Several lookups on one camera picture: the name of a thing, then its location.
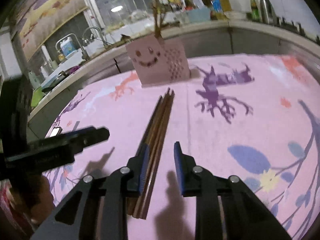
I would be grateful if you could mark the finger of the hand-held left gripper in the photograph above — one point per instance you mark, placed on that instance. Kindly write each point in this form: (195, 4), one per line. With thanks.
(95, 137)
(82, 130)

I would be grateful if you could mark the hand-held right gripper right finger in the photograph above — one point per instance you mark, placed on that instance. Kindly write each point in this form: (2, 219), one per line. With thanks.
(178, 167)

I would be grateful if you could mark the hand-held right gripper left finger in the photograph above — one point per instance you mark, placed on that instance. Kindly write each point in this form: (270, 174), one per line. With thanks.
(143, 170)

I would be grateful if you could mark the bundle of wooden chopsticks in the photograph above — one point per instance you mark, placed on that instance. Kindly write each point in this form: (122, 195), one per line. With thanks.
(162, 115)

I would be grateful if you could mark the pink utensil holder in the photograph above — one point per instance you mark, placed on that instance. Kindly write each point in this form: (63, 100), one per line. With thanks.
(150, 70)

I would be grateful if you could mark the wooden chopstick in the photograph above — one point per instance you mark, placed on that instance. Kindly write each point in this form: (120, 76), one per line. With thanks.
(160, 28)

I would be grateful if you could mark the person's left hand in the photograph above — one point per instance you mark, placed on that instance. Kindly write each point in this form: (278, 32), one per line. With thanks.
(42, 197)

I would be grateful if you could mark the black frying pan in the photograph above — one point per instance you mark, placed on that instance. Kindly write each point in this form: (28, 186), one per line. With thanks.
(53, 82)

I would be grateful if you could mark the printed pink tablecloth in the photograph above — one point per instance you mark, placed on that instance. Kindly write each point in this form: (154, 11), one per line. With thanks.
(225, 135)

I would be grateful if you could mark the purple cloth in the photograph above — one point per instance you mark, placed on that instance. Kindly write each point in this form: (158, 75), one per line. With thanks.
(72, 70)

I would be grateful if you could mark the blue label detergent jug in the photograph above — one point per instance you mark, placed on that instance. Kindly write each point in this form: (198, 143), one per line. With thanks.
(67, 47)

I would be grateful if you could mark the angular steel faucet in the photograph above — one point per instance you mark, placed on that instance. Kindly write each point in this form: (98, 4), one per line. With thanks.
(82, 48)

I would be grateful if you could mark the curved steel faucet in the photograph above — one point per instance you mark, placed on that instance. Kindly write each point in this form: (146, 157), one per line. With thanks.
(100, 38)

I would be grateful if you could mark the fruit print roller blind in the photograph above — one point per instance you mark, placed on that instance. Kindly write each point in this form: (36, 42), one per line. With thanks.
(50, 17)

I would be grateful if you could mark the kitchen counter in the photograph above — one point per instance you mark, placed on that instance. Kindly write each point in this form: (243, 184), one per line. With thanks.
(212, 40)

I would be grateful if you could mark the barred window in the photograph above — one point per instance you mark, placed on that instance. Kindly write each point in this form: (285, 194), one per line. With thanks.
(120, 0)

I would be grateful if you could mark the blue plastic basin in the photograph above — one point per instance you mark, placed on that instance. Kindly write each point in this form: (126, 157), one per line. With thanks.
(198, 15)

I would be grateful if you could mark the row of sauce bottles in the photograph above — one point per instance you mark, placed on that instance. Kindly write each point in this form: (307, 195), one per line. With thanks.
(176, 1)

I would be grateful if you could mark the white plastic jug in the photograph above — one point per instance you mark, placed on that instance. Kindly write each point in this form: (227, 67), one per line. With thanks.
(198, 2)

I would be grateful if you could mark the yellow cooking oil bottle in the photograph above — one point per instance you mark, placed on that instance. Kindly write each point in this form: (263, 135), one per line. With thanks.
(221, 5)

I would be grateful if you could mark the green glass bottle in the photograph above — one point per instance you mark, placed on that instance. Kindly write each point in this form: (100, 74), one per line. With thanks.
(254, 8)

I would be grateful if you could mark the steel kettle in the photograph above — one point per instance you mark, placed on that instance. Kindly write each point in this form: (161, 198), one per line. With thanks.
(266, 10)

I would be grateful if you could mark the black gas stove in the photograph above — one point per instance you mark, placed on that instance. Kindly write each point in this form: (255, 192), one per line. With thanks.
(297, 28)

